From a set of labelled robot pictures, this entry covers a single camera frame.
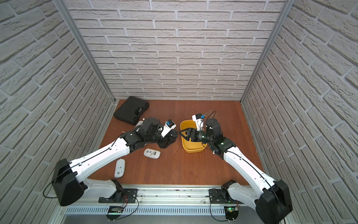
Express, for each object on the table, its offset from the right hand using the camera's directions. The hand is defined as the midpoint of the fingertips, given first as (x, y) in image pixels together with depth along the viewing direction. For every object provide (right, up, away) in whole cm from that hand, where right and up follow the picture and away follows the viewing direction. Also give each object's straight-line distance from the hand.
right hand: (184, 132), depth 73 cm
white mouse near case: (-34, +3, +30) cm, 45 cm away
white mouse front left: (-39, -22, +8) cm, 45 cm away
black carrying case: (-42, +13, +34) cm, 56 cm away
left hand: (-6, -1, +3) cm, 7 cm away
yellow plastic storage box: (+4, -12, +16) cm, 20 cm away
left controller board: (-36, -41, -4) cm, 55 cm away
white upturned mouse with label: (-20, -15, +14) cm, 29 cm away
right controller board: (+25, -41, -3) cm, 48 cm away
